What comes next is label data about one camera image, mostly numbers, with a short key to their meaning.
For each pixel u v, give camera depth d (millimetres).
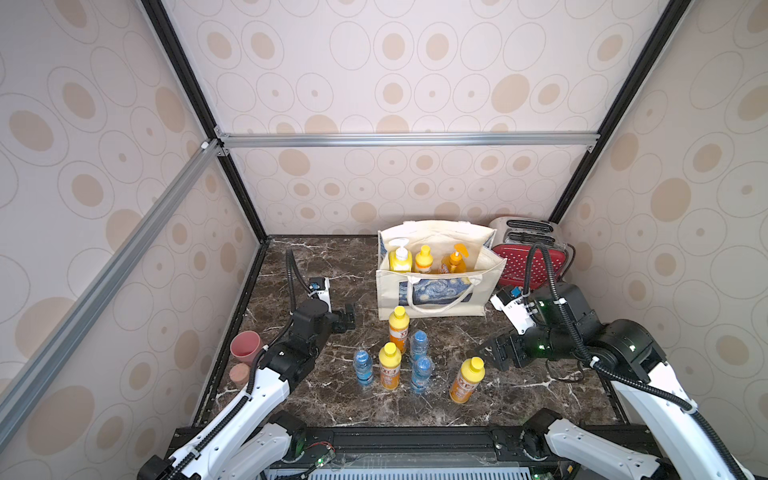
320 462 701
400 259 840
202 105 821
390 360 683
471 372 658
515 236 972
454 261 857
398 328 750
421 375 728
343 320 702
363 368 743
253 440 573
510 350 538
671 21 688
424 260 876
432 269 918
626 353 397
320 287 663
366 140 1722
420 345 764
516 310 564
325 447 729
